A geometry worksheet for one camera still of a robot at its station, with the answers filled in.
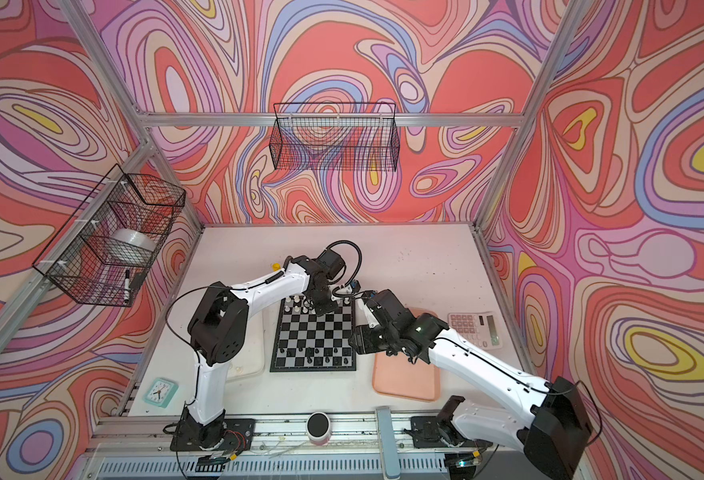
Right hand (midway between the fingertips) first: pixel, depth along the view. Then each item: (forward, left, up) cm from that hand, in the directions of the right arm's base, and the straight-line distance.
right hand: (361, 347), depth 77 cm
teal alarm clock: (-7, +54, -9) cm, 55 cm away
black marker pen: (+11, +57, +15) cm, 60 cm away
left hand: (+17, +8, -8) cm, 21 cm away
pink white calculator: (+8, -37, -9) cm, 39 cm away
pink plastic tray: (-4, -10, -13) cm, 17 cm away
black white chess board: (+7, +17, -10) cm, 20 cm away
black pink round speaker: (-17, +11, -7) cm, 21 cm away
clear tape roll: (+22, +56, +21) cm, 64 cm away
